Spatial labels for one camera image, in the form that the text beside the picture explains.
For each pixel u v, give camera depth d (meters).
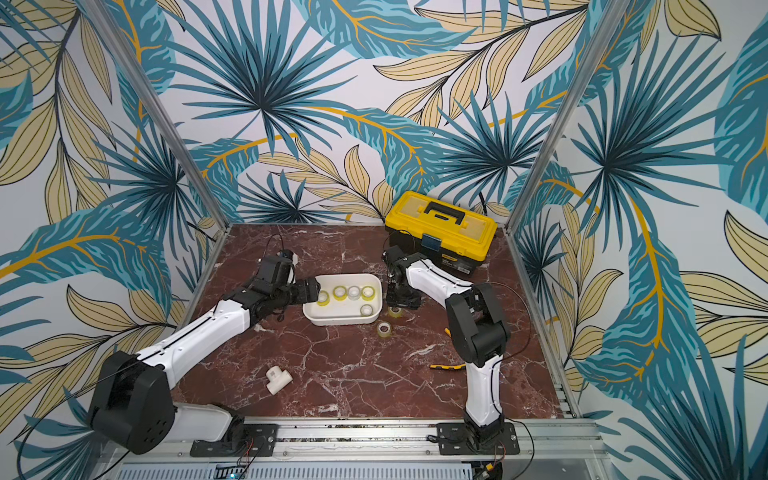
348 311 0.96
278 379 0.80
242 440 0.69
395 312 0.95
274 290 0.65
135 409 0.40
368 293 1.00
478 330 0.52
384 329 0.92
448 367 0.84
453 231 0.95
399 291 0.81
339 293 1.00
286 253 0.77
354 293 1.00
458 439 0.72
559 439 0.76
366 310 0.95
